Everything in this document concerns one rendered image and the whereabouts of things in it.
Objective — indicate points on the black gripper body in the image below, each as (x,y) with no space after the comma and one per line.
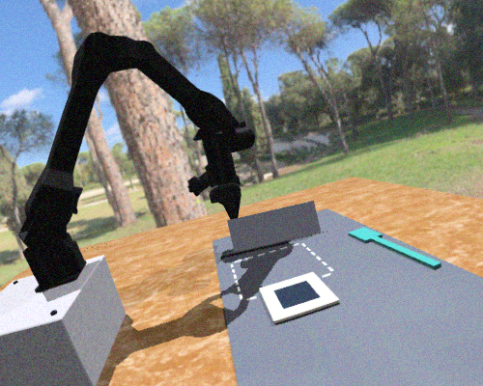
(227,182)

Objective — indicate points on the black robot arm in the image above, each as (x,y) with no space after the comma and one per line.
(51,254)

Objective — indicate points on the white square tile with dark blue centre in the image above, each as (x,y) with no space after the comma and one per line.
(297,296)

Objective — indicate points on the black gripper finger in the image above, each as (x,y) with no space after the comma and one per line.
(232,207)

